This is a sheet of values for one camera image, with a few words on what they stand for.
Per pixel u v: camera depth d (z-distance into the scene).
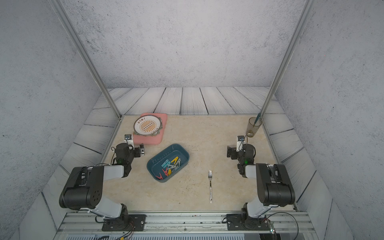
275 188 0.45
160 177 0.87
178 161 0.94
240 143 0.81
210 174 0.89
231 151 0.85
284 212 0.75
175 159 0.95
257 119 1.02
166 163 0.93
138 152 0.86
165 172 0.89
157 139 1.07
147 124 1.14
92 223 0.75
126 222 0.68
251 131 1.04
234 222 0.73
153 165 0.93
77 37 0.80
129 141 0.83
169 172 0.89
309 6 0.70
